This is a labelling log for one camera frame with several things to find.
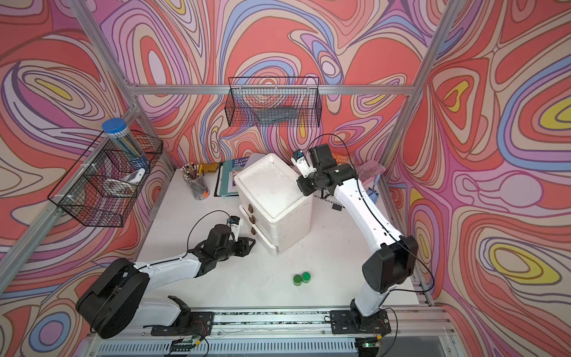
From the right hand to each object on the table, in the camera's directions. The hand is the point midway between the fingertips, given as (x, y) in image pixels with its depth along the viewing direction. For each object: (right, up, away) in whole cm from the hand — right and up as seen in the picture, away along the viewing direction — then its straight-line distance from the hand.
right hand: (303, 187), depth 81 cm
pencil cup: (-48, +3, +18) cm, 51 cm away
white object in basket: (-56, +3, -9) cm, 57 cm away
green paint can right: (+1, -34, 0) cm, 34 cm away
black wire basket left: (-65, +1, -11) cm, 66 cm away
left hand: (-20, -22, +7) cm, 30 cm away
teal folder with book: (-37, +2, +30) cm, 48 cm away
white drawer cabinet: (-10, -9, -9) cm, 16 cm away
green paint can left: (-2, -34, 0) cm, 34 cm away
